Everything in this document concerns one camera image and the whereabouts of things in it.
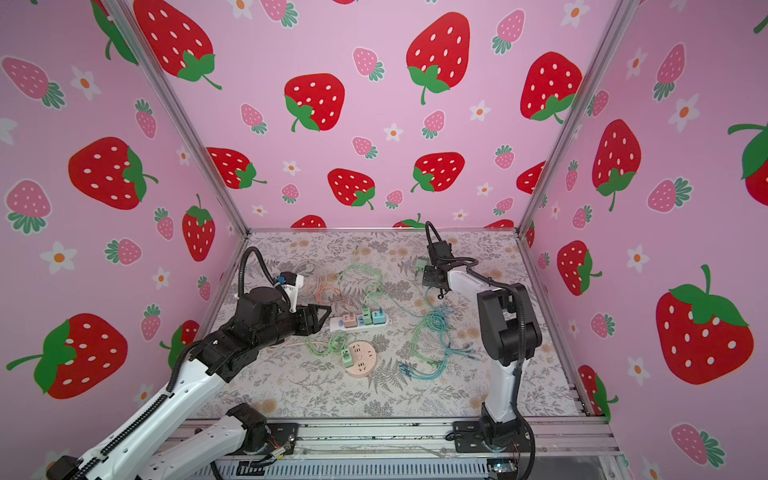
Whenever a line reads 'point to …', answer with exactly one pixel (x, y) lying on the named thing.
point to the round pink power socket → (364, 357)
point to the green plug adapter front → (420, 266)
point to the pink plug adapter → (350, 320)
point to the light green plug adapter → (346, 357)
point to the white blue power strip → (337, 325)
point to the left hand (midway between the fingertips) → (323, 308)
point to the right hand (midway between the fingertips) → (437, 276)
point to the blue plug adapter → (378, 318)
